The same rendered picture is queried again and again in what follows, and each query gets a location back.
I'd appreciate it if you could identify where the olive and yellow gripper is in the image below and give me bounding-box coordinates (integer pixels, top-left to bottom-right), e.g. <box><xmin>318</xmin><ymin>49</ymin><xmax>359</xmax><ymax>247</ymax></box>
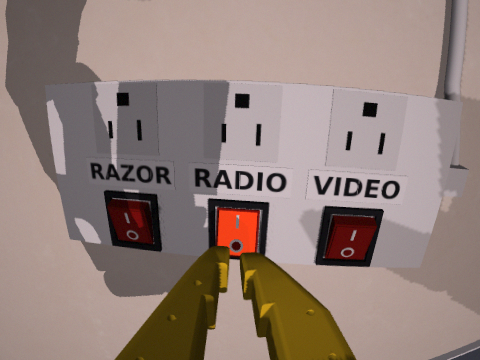
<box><xmin>115</xmin><ymin>246</ymin><xmax>357</xmax><ymax>360</ymax></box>

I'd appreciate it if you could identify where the white power strip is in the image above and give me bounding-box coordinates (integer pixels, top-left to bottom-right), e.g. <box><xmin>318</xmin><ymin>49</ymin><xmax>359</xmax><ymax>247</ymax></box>
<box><xmin>45</xmin><ymin>0</ymin><xmax>469</xmax><ymax>268</ymax></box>

